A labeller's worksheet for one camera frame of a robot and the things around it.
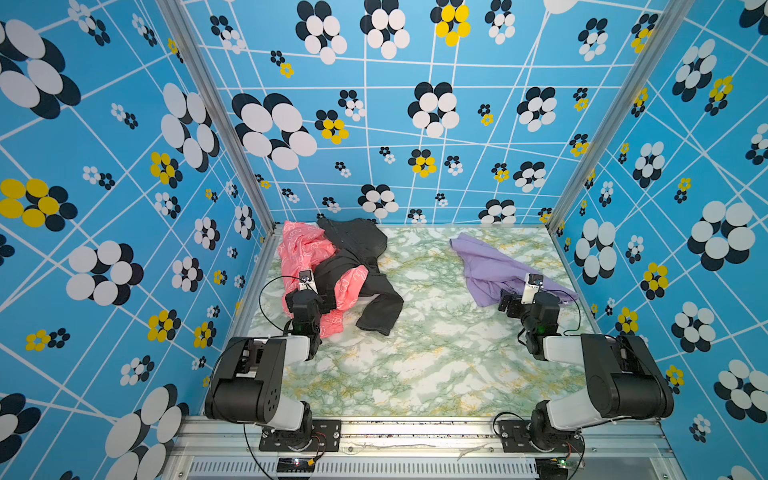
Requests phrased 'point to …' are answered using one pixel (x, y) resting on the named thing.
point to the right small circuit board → (552, 468)
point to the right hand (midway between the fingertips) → (521, 292)
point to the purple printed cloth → (488, 272)
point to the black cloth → (359, 242)
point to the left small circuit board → (295, 465)
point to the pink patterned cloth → (298, 250)
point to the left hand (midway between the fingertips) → (314, 286)
